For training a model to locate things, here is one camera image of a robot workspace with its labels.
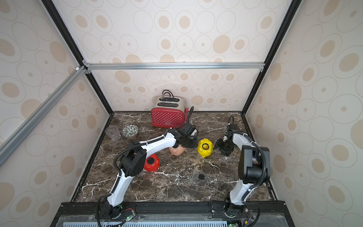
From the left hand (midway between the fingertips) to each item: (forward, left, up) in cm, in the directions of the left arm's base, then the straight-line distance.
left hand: (202, 145), depth 90 cm
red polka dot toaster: (+21, +22, +8) cm, 32 cm away
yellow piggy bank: (-1, -2, -2) cm, 3 cm away
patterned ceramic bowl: (+16, +52, -7) cm, 55 cm away
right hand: (-1, -14, -5) cm, 15 cm away
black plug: (-17, +1, -8) cm, 19 cm away
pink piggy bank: (-4, +15, 0) cm, 16 cm away
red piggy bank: (-15, +29, -1) cm, 33 cm away
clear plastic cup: (+14, +64, -6) cm, 66 cm away
